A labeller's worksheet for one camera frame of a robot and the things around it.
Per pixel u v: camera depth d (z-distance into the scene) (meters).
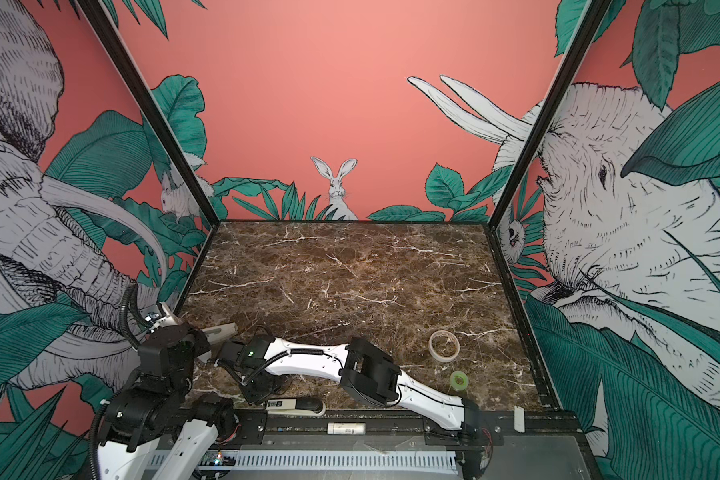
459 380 0.82
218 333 0.88
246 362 0.59
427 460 0.70
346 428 0.73
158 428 0.45
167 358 0.48
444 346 0.89
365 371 0.57
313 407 0.73
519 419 0.76
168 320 0.58
